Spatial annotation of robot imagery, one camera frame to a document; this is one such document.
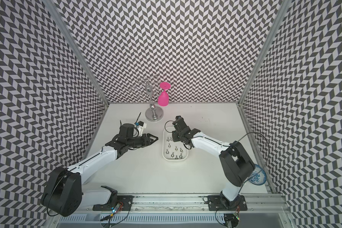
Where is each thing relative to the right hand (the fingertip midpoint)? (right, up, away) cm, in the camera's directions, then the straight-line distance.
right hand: (177, 135), depth 90 cm
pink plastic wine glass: (-10, +26, +8) cm, 29 cm away
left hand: (-13, -2, -8) cm, 15 cm away
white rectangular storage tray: (-3, -10, +1) cm, 11 cm away
